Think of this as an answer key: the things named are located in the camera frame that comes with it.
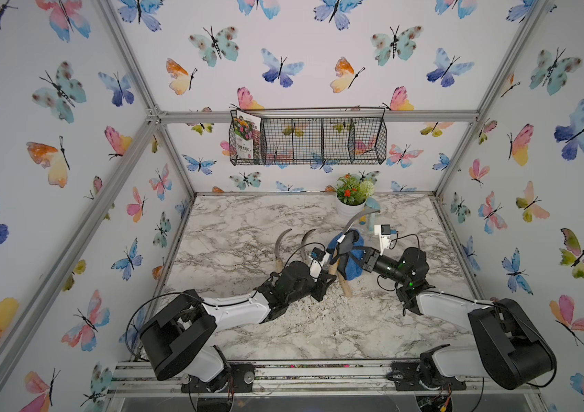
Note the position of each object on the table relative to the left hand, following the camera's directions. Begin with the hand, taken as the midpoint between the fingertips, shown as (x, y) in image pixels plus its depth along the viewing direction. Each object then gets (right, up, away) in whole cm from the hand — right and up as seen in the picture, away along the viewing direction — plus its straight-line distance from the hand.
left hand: (335, 275), depth 81 cm
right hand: (+3, +8, -4) cm, 10 cm away
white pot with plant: (+9, +27, +20) cm, 34 cm away
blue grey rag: (+5, +6, -6) cm, 10 cm away
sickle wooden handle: (-1, +3, -1) cm, 3 cm away
